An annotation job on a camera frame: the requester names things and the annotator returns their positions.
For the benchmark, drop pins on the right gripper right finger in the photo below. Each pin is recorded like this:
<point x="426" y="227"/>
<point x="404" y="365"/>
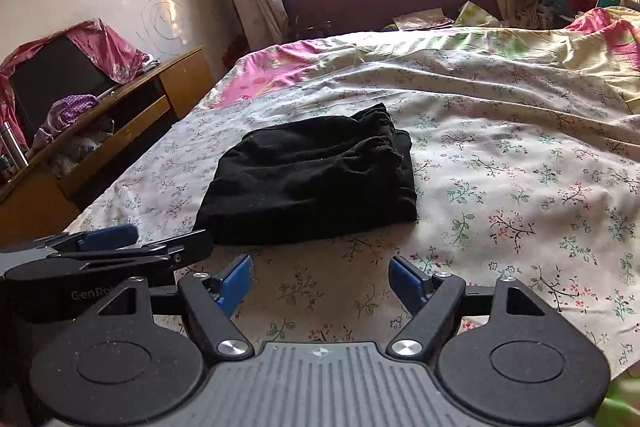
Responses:
<point x="433" y="301"/>

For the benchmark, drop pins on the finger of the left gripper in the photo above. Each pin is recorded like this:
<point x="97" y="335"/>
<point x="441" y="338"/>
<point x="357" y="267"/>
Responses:
<point x="101" y="240"/>

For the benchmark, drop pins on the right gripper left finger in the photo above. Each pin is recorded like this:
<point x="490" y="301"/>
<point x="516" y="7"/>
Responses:
<point x="209" y="300"/>

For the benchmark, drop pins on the black pants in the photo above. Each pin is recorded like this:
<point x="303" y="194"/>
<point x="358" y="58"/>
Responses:
<point x="311" y="179"/>

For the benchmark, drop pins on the wooden side cabinet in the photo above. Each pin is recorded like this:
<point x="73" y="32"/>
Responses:
<point x="37" y="202"/>

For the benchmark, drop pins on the purple dotted cloth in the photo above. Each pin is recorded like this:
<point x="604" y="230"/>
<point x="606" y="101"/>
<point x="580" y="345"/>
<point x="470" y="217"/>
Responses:
<point x="62" y="114"/>

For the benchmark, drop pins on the silver thermos bottle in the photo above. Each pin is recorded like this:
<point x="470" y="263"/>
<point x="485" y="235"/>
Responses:
<point x="12" y="147"/>

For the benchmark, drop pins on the black television screen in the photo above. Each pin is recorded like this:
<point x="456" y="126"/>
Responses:
<point x="58" y="69"/>

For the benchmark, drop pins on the pink floral cloth cover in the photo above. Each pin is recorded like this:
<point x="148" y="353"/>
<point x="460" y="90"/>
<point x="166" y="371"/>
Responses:
<point x="105" y="48"/>

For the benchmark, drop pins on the floral bed sheet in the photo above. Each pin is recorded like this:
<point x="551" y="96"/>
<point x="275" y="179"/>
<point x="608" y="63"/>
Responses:
<point x="486" y="152"/>

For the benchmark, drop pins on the green patterned pillow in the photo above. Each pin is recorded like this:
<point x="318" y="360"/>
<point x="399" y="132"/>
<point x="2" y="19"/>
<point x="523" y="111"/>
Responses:
<point x="472" y="15"/>

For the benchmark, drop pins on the clutter pile by curtain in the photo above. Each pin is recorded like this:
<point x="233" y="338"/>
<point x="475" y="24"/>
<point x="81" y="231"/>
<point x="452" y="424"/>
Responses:
<point x="548" y="14"/>

